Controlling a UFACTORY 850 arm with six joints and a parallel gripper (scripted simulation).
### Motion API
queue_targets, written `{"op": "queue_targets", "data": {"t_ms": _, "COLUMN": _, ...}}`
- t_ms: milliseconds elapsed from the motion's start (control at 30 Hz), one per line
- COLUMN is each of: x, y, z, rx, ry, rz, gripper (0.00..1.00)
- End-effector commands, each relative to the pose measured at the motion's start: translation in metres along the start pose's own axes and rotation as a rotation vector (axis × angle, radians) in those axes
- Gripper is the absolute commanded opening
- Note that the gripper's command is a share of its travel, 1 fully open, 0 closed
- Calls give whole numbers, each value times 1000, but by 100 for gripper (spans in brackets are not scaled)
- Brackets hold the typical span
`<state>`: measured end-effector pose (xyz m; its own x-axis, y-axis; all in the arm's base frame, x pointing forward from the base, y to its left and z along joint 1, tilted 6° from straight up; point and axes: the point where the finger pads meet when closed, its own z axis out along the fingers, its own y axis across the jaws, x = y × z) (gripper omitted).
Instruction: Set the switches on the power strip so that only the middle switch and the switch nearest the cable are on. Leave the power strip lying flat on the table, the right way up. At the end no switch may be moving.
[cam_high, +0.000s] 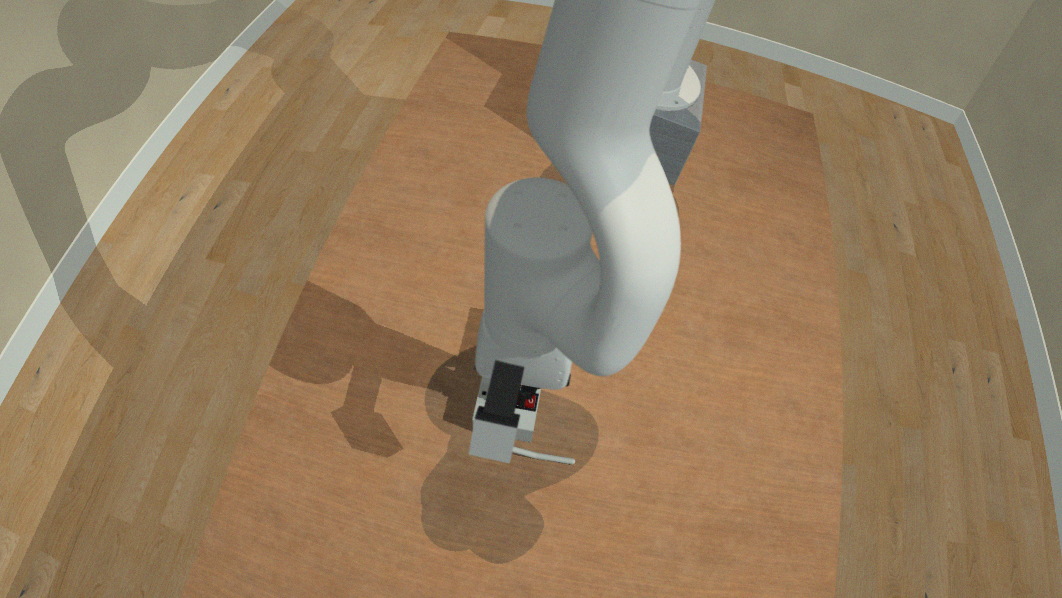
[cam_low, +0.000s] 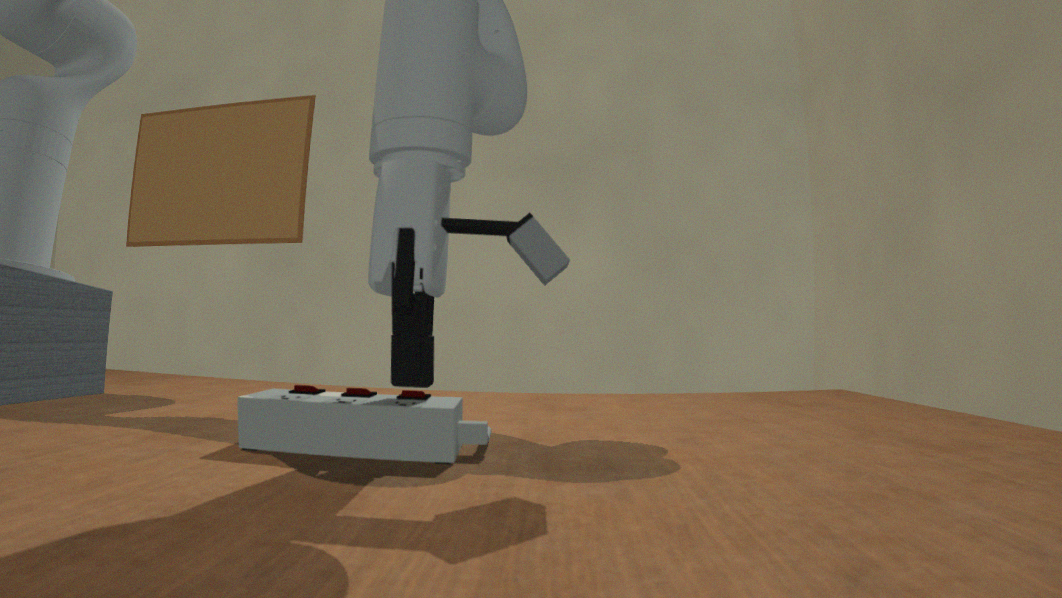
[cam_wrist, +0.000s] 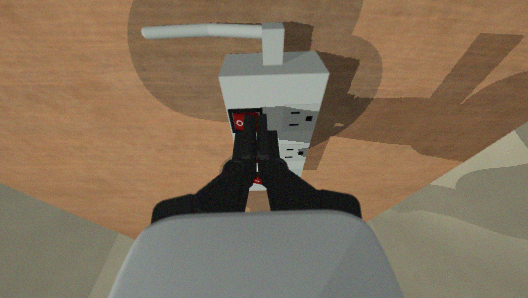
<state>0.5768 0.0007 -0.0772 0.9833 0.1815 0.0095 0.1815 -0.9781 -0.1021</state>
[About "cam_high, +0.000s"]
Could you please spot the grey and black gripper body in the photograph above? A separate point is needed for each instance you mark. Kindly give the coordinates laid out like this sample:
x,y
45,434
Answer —
x,y
550,371

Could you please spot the grey power strip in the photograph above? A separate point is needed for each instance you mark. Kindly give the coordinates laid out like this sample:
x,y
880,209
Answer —
x,y
525,425

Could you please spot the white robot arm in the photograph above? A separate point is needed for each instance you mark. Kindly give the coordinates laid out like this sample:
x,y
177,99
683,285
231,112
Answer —
x,y
601,71

